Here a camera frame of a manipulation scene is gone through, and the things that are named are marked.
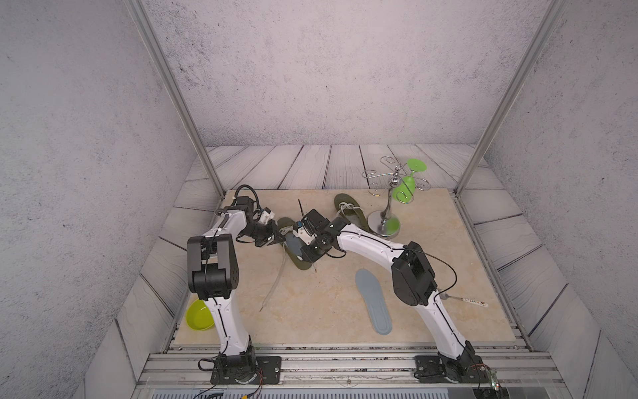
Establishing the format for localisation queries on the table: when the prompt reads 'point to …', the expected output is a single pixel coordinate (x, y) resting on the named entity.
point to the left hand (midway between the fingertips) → (287, 237)
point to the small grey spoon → (445, 296)
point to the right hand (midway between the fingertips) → (306, 256)
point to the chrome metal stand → (400, 178)
